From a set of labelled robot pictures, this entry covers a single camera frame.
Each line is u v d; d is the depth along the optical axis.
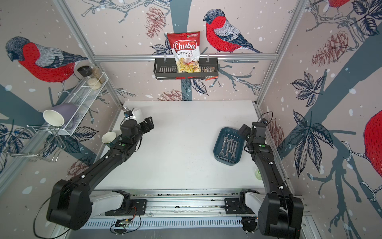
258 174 0.53
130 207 0.70
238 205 0.73
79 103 0.79
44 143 0.66
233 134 1.02
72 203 0.40
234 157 0.90
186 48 0.80
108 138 0.92
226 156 0.90
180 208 0.75
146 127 0.75
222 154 0.92
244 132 0.75
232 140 0.98
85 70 0.78
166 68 0.95
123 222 0.70
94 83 0.83
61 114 0.61
